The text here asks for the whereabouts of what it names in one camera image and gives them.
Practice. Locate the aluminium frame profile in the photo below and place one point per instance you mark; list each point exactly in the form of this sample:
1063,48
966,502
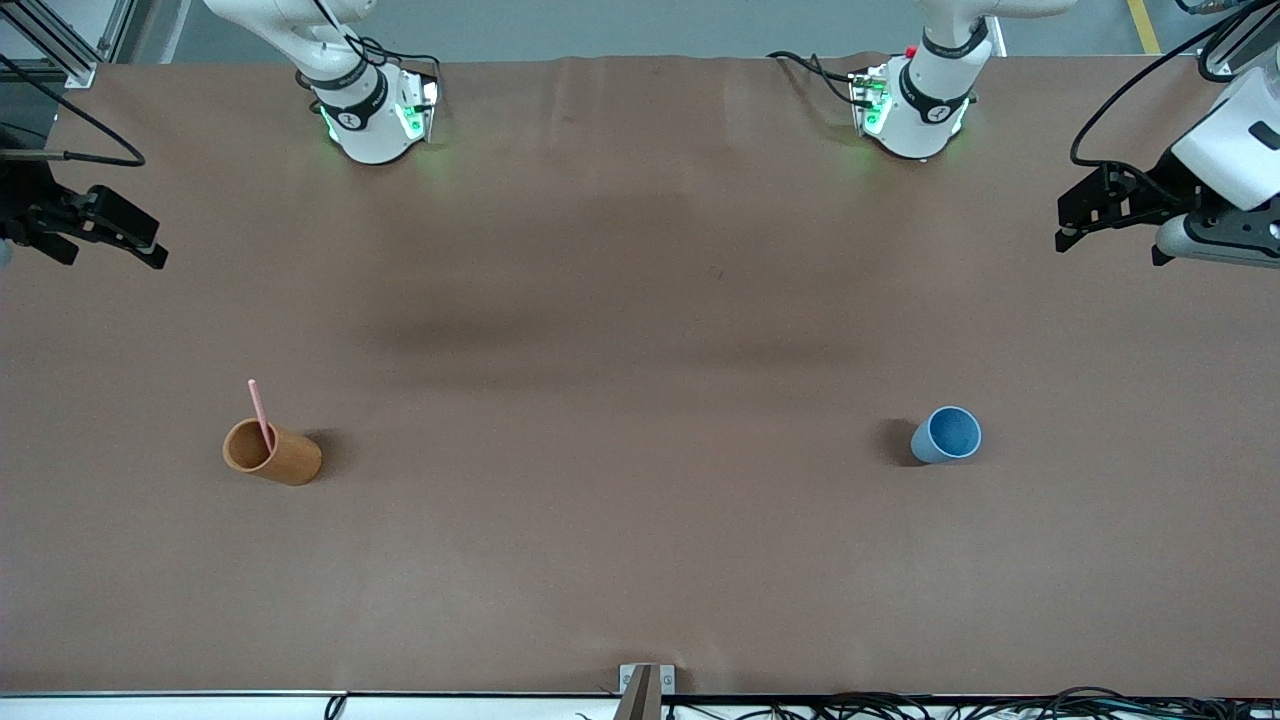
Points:
70,55

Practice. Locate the brown wooden cup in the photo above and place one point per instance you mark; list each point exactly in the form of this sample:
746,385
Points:
285,460

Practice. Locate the grey metal bracket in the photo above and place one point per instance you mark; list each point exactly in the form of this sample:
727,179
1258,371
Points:
627,678

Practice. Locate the pink chopstick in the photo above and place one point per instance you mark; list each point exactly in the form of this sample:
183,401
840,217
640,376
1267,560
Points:
257,405

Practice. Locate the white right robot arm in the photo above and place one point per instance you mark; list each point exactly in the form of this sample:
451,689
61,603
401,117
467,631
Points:
365,120

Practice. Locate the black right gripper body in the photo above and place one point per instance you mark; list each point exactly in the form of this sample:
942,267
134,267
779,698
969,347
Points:
22,203

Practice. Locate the blue cup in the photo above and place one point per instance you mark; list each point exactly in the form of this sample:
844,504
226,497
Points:
950,435

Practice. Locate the brown table cover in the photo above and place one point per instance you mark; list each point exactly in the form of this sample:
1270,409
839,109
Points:
640,550

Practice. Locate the green lit base connector board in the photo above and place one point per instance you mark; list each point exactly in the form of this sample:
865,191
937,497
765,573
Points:
420,105
868,100

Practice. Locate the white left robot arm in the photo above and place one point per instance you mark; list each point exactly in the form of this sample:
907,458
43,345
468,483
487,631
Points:
930,95

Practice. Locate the yellow floor tape line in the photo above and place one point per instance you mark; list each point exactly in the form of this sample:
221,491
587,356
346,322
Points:
1143,25

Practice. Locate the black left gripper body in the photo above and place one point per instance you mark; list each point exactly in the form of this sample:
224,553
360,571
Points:
1153,193

